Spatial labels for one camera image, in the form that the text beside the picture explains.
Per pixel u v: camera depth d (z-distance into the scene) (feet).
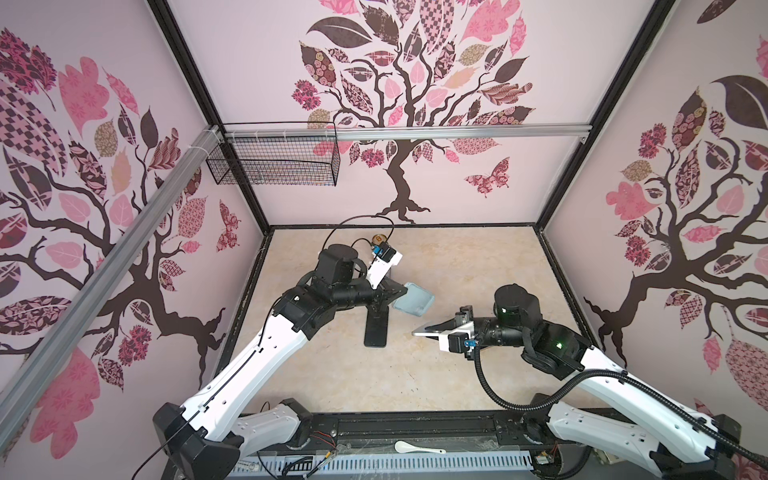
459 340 1.60
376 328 2.92
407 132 3.10
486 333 1.80
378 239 3.38
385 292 1.87
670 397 1.41
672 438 1.35
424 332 2.03
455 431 2.48
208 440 1.22
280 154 3.11
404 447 2.33
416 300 2.21
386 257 1.84
